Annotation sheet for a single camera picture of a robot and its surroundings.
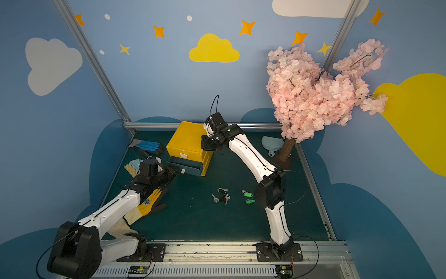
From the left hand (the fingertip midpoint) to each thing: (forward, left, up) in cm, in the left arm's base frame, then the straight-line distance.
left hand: (179, 167), depth 86 cm
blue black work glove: (+20, +25, -11) cm, 34 cm away
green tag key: (-7, -35, -15) cm, 38 cm away
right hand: (+8, -13, +9) cm, 17 cm away
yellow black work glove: (-16, +13, -11) cm, 23 cm away
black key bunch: (-10, -24, -14) cm, 29 cm away
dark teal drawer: (+1, -3, 0) cm, 4 cm away
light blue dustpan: (+29, -54, -14) cm, 63 cm away
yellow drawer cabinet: (+12, -2, +5) cm, 13 cm away
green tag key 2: (-11, -36, -14) cm, 41 cm away
